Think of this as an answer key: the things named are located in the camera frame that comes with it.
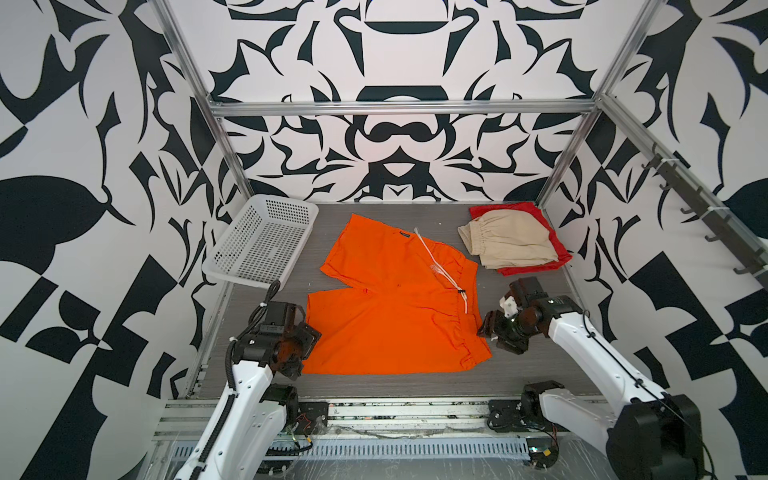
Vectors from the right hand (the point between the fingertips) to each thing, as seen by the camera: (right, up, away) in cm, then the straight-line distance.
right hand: (487, 334), depth 81 cm
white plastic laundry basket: (-70, +24, +27) cm, 79 cm away
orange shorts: (-18, +4, +11) cm, 21 cm away
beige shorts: (+15, +25, +24) cm, 38 cm away
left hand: (-46, -1, -1) cm, 46 cm away
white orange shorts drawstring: (-8, +14, +18) cm, 24 cm away
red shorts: (+32, +20, +20) cm, 43 cm away
